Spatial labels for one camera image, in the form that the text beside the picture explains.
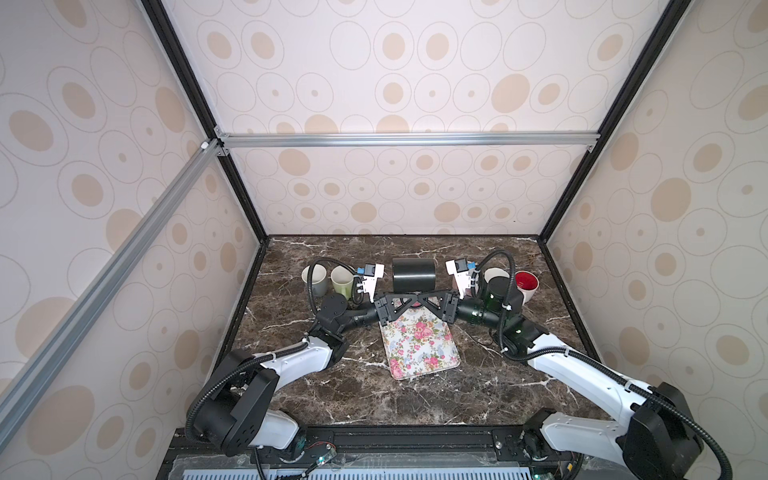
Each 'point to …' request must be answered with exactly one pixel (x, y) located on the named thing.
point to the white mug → (527, 283)
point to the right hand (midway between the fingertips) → (420, 300)
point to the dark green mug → (492, 272)
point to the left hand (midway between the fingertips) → (421, 304)
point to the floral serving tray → (417, 343)
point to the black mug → (411, 275)
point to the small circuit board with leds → (327, 457)
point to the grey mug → (319, 282)
